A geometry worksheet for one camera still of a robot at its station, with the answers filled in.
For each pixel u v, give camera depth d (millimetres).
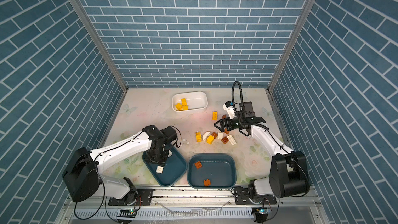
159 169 806
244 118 671
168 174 799
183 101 1102
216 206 724
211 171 811
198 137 937
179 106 1077
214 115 1048
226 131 858
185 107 1081
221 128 754
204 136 932
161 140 600
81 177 410
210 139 915
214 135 942
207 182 766
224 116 1023
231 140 914
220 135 942
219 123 765
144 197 734
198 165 824
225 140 920
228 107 770
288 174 421
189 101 1118
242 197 735
